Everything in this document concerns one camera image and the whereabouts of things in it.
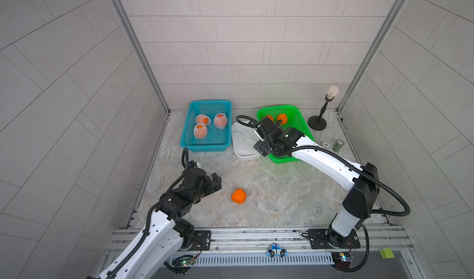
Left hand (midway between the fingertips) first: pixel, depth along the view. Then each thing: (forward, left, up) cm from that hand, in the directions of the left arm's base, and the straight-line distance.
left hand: (216, 180), depth 79 cm
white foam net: (+22, -12, -2) cm, 25 cm away
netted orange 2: (+38, -35, -1) cm, 52 cm away
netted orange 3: (+38, +12, -2) cm, 40 cm away
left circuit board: (-28, +8, -5) cm, 29 cm away
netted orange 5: (+28, +12, -1) cm, 30 cm away
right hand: (+16, -22, +9) cm, 28 cm away
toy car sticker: (-24, -24, -6) cm, 35 cm away
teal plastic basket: (+27, +4, -8) cm, 28 cm away
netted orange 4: (+35, +2, -1) cm, 35 cm away
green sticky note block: (-25, -65, -5) cm, 70 cm away
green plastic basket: (+38, -41, -3) cm, 56 cm away
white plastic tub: (+13, -12, -3) cm, 18 cm away
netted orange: (+39, -27, -2) cm, 47 cm away
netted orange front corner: (-6, -10, -3) cm, 12 cm away
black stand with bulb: (+38, -56, -5) cm, 68 cm away
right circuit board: (-27, -49, -8) cm, 56 cm away
